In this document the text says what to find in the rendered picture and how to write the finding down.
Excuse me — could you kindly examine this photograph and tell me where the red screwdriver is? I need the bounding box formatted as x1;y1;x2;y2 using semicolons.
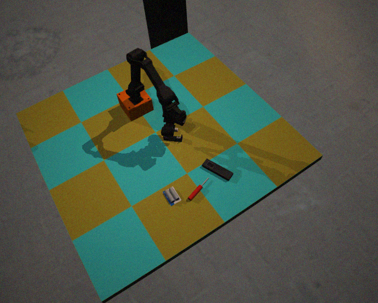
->
188;178;209;200

